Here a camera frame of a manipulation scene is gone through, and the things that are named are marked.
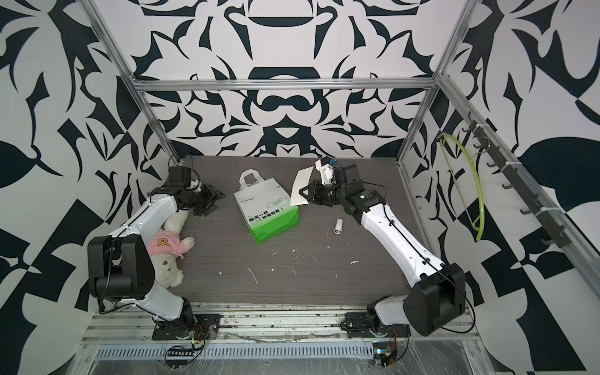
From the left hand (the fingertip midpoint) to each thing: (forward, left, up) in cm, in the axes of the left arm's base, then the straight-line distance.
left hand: (222, 195), depth 90 cm
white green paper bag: (-2, -16, -6) cm, 17 cm away
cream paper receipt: (-3, -30, +11) cm, 32 cm away
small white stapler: (-9, -45, -10) cm, 47 cm away
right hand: (-9, -29, +14) cm, 33 cm away
